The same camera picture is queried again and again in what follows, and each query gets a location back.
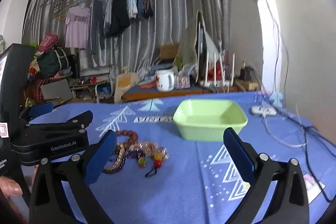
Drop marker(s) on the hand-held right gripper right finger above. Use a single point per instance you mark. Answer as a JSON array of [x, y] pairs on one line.
[[239, 155]]

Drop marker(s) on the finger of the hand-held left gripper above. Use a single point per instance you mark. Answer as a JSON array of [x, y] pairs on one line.
[[73, 120], [39, 109]]

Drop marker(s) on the green duffel bag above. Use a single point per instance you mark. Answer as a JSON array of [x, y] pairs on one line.
[[52, 62]]

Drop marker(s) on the grey curtain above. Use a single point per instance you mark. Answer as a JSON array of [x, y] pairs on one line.
[[168, 16]]

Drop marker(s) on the person's left hand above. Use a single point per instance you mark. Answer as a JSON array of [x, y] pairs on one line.
[[10, 186]]

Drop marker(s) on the light blue shirt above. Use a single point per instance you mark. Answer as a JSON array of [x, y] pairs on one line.
[[132, 5]]

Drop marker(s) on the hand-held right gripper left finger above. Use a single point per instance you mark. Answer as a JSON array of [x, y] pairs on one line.
[[101, 158]]

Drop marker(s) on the pink t-shirt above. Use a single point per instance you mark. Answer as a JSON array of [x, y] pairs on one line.
[[77, 29]]

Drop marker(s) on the cardboard box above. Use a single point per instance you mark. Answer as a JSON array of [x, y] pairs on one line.
[[169, 52]]

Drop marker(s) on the beige cloth bag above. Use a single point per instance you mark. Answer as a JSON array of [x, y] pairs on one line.
[[126, 85]]

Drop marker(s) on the white enamel mug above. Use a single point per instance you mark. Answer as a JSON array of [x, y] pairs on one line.
[[164, 81]]

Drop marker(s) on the blue printed tablecloth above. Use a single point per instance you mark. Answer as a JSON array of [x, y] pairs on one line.
[[183, 187]]

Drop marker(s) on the blue jeans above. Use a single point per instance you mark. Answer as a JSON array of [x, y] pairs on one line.
[[97, 27]]

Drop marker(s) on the small wooden box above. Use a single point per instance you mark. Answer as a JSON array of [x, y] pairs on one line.
[[248, 85]]

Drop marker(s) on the black t-shirt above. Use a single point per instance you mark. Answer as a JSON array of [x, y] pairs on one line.
[[119, 16]]

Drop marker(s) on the grey laptop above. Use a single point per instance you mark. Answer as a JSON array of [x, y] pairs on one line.
[[56, 90]]

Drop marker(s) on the green plastic tray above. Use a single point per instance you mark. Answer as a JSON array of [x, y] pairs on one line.
[[210, 129]]

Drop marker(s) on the white charger device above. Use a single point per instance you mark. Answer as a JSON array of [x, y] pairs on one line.
[[262, 110]]

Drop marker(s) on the red bag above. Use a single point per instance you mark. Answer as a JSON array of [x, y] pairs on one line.
[[48, 41]]

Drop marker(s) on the white router with antennas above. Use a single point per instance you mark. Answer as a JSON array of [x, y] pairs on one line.
[[215, 82]]

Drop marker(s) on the wooden side table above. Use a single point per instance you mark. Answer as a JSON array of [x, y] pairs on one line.
[[168, 95]]

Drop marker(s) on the black power adapter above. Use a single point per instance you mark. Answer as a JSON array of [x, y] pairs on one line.
[[246, 73]]

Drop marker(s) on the red snack packet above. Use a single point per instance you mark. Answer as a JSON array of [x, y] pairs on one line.
[[183, 82]]

